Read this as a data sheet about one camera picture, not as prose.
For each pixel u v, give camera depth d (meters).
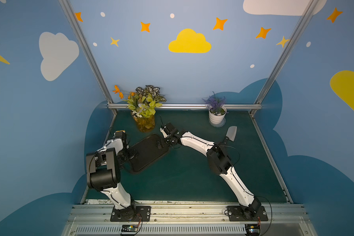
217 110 1.05
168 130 0.81
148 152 1.00
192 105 1.28
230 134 1.08
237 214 0.73
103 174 0.48
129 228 0.72
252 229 0.72
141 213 0.75
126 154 0.81
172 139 0.76
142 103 0.96
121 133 0.81
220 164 0.63
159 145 0.91
